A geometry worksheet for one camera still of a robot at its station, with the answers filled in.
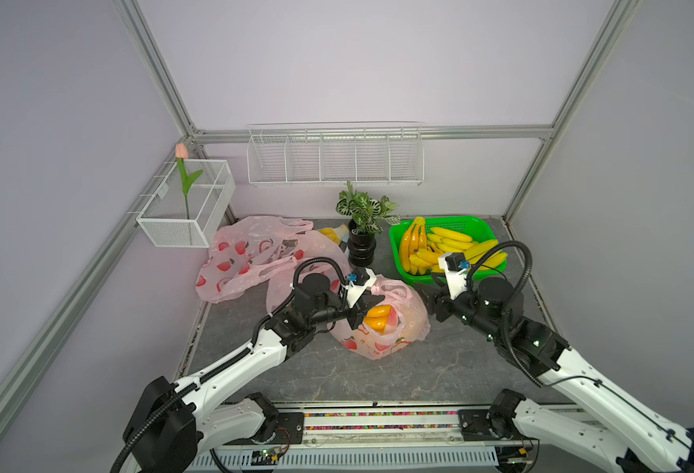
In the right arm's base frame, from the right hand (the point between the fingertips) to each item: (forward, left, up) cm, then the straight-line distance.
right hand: (424, 278), depth 68 cm
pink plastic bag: (-5, +3, -14) cm, 15 cm away
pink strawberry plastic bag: (+30, +58, -27) cm, 70 cm away
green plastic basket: (+34, -27, -20) cm, 48 cm away
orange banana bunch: (0, +10, -20) cm, 22 cm away
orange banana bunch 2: (+33, -5, -25) cm, 42 cm away
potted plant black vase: (+24, +13, -4) cm, 28 cm away
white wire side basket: (+15, +65, +5) cm, 67 cm away
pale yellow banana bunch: (+31, -15, -22) cm, 41 cm away
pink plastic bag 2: (+28, +31, -25) cm, 49 cm away
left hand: (-2, +10, -6) cm, 11 cm away
